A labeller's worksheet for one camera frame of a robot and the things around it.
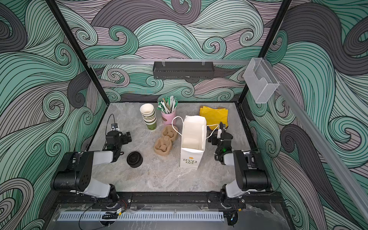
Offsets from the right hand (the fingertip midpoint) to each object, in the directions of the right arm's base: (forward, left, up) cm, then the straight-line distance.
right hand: (218, 132), depth 94 cm
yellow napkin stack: (+15, 0, -2) cm, 15 cm away
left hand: (-1, +66, +1) cm, 66 cm away
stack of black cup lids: (-19, +53, -1) cm, 56 cm away
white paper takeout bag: (-4, +16, -6) cm, 18 cm away
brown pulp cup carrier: (-9, +36, -2) cm, 38 cm away
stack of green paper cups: (+4, +45, +13) cm, 48 cm away
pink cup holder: (+9, +35, +3) cm, 36 cm away
